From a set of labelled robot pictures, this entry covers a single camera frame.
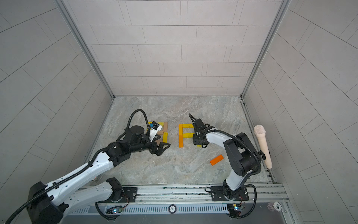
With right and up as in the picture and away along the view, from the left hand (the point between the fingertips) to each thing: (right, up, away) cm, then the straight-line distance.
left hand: (167, 141), depth 73 cm
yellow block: (+18, -7, +16) cm, 25 cm away
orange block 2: (+29, -14, +12) cm, 34 cm away
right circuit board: (+34, -33, -5) cm, 47 cm away
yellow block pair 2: (+11, -1, +20) cm, 23 cm away
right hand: (+17, -5, +21) cm, 28 cm away
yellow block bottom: (-4, -2, +19) cm, 19 cm away
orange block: (+7, -5, +18) cm, 20 cm away
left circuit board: (-24, -31, -7) cm, 40 cm away
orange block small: (+6, +2, +23) cm, 24 cm away
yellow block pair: (+11, +5, +25) cm, 28 cm away
